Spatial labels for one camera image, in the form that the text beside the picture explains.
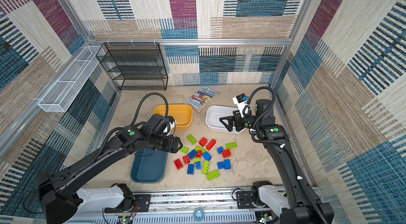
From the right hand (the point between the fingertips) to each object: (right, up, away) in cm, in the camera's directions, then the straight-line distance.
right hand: (230, 118), depth 75 cm
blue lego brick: (-19, -21, +13) cm, 31 cm away
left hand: (-24, -12, -1) cm, 27 cm away
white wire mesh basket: (-76, +12, -2) cm, 77 cm away
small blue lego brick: (-3, -19, +14) cm, 24 cm away
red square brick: (-21, -22, +8) cm, 32 cm away
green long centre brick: (-16, -18, +15) cm, 29 cm away
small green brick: (-16, -23, +10) cm, 29 cm away
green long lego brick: (-19, -14, +18) cm, 30 cm away
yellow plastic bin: (-27, -1, +36) cm, 45 cm away
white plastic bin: (-6, 0, +30) cm, 31 cm away
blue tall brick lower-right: (0, -25, +8) cm, 26 cm away
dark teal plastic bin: (-41, -25, +8) cm, 49 cm away
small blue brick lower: (-15, -25, +8) cm, 31 cm away
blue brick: (-19, -27, +9) cm, 34 cm away
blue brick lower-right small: (-4, -25, +8) cm, 27 cm away
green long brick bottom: (-8, -29, +6) cm, 31 cm away
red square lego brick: (-13, -15, +17) cm, 26 cm away
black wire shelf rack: (-59, +32, +34) cm, 75 cm away
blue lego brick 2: (-11, -22, +13) cm, 28 cm away
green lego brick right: (+3, -17, +16) cm, 23 cm away
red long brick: (-26, -25, +10) cm, 38 cm away
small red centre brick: (-15, -21, +12) cm, 28 cm away
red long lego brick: (-8, -17, +17) cm, 25 cm away
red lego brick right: (0, -21, +14) cm, 26 cm away
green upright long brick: (-11, -26, +7) cm, 29 cm away
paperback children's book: (-15, +9, +34) cm, 38 cm away
